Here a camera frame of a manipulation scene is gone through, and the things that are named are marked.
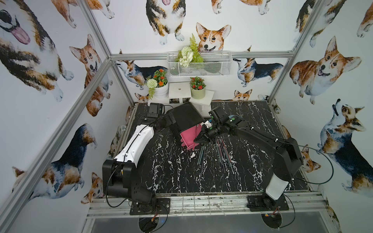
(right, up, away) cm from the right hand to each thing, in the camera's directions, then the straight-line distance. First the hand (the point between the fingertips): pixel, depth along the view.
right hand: (192, 140), depth 75 cm
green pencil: (+6, -13, +17) cm, 22 cm away
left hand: (-14, +11, +12) cm, 22 cm away
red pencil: (+21, -10, +18) cm, 30 cm away
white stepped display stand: (-9, +28, +23) cm, 37 cm away
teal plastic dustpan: (+30, +12, +38) cm, 50 cm away
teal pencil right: (+23, -20, +11) cm, 32 cm away
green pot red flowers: (+3, +31, +20) cm, 37 cm away
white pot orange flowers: (-22, +32, +19) cm, 43 cm away
